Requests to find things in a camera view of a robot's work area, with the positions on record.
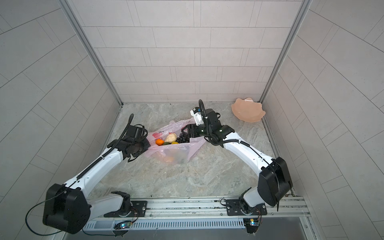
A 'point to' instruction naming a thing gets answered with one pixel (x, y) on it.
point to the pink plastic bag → (175, 153)
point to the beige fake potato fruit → (170, 137)
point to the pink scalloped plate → (247, 110)
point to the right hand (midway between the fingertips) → (185, 130)
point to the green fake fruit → (166, 143)
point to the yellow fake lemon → (175, 143)
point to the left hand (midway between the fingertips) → (153, 142)
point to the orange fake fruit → (159, 142)
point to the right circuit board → (252, 224)
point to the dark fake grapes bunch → (183, 138)
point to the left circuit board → (123, 224)
